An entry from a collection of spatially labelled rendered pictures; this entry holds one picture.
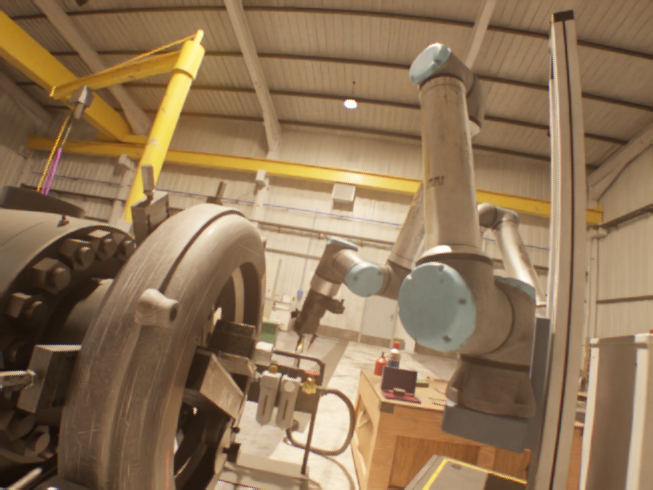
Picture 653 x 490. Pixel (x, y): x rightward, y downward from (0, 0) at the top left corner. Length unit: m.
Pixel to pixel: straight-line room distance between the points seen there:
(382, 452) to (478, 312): 1.05
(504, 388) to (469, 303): 0.23
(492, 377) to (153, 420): 0.60
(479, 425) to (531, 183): 13.40
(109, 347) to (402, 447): 1.29
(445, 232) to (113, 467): 0.64
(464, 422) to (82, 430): 0.63
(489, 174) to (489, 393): 12.86
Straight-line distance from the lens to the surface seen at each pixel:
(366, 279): 0.84
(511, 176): 13.79
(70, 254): 0.82
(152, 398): 0.51
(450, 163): 0.73
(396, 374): 1.67
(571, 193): 0.98
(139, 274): 0.53
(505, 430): 0.74
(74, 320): 0.82
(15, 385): 0.50
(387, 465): 1.57
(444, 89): 0.86
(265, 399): 1.63
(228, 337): 0.66
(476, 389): 0.74
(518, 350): 0.76
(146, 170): 0.61
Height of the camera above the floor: 0.79
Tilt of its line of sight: 12 degrees up
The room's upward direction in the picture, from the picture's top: 11 degrees clockwise
